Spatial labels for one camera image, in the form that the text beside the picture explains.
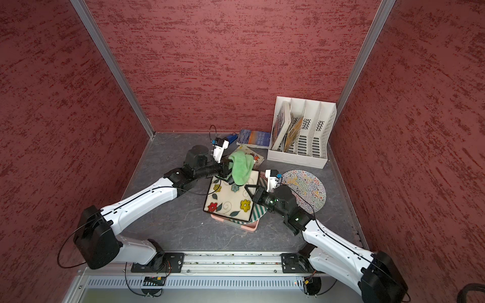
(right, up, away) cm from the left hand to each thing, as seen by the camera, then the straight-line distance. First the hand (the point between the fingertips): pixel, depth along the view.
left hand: (237, 167), depth 75 cm
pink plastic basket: (+6, -25, +1) cm, 26 cm away
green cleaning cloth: (+2, +2, -5) cm, 5 cm away
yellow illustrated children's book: (+31, +16, +34) cm, 49 cm away
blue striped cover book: (+11, +14, +42) cm, 45 cm away
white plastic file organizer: (+36, +19, +37) cm, 55 cm away
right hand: (+2, -10, -1) cm, 10 cm away
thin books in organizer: (+22, +20, +19) cm, 36 cm away
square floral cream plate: (-5, -13, -3) cm, 14 cm away
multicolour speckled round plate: (+36, -14, +20) cm, 43 cm away
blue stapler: (-6, +15, +41) cm, 44 cm away
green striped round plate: (+8, -16, -7) cm, 19 cm away
